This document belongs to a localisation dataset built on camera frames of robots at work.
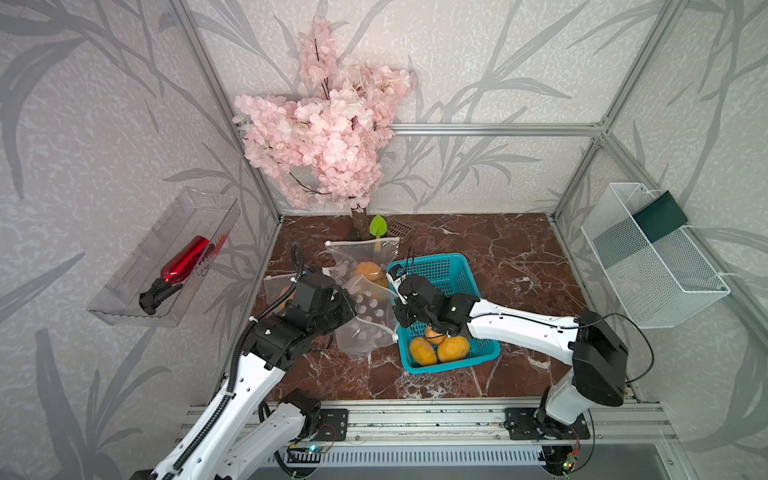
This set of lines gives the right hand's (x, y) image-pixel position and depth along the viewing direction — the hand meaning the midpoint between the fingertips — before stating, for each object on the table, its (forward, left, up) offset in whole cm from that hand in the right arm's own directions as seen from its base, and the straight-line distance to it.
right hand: (395, 298), depth 81 cm
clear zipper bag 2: (+23, +10, -12) cm, 28 cm away
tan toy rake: (+36, -1, -13) cm, 38 cm away
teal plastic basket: (+15, -18, -11) cm, 26 cm away
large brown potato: (-11, -15, -9) cm, 21 cm away
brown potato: (+13, +8, -4) cm, 16 cm away
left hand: (-6, +8, +8) cm, 13 cm away
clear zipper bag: (-6, +6, -7) cm, 11 cm away
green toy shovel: (+39, +8, -14) cm, 42 cm away
